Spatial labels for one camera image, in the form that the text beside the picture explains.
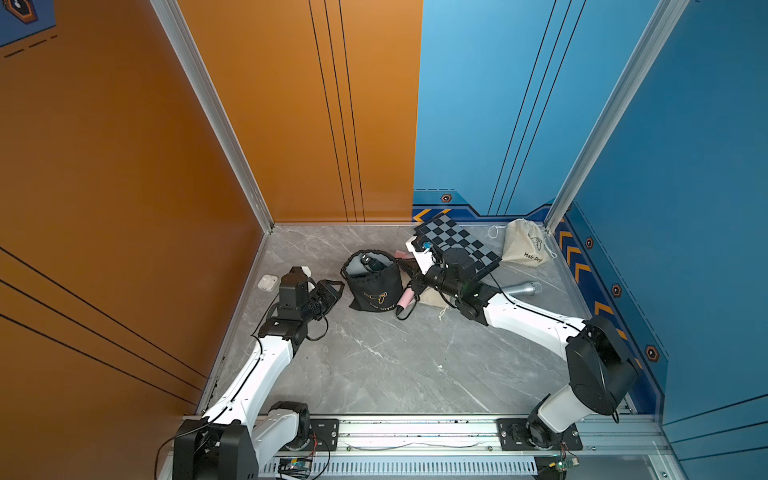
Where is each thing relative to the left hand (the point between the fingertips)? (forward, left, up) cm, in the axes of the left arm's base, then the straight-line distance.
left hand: (344, 281), depth 83 cm
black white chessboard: (+32, -34, -14) cm, 48 cm away
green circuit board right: (-40, -54, -17) cm, 69 cm away
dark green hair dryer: (+7, -7, -1) cm, 10 cm away
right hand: (+4, -16, +5) cm, 18 cm away
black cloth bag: (-1, -8, -3) cm, 8 cm away
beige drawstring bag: (+25, -61, -11) cm, 67 cm away
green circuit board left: (-41, +8, -19) cm, 46 cm away
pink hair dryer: (+4, -18, -14) cm, 24 cm away
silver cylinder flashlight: (+7, -57, -13) cm, 59 cm away
